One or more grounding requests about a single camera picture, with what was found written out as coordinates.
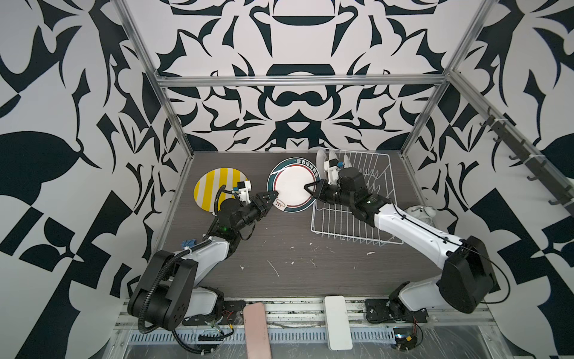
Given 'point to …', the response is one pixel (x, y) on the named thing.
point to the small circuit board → (405, 337)
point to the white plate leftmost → (321, 158)
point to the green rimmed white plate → (288, 178)
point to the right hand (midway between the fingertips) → (303, 184)
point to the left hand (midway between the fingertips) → (275, 191)
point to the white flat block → (337, 323)
